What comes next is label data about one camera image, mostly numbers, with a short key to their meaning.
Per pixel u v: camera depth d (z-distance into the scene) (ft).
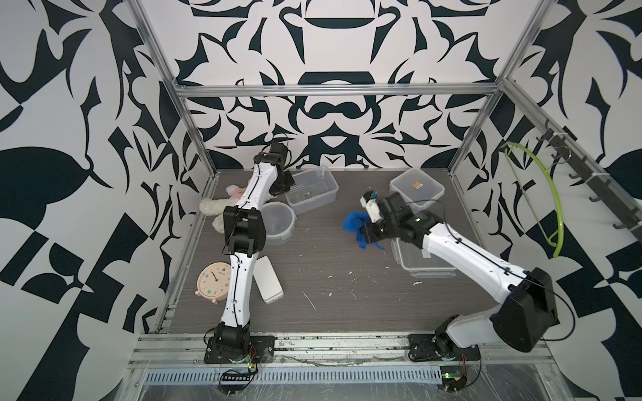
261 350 2.42
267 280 2.77
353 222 2.54
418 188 3.44
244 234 2.09
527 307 1.33
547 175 2.30
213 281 2.78
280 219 3.15
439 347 2.20
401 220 1.99
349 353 2.44
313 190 3.55
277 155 2.53
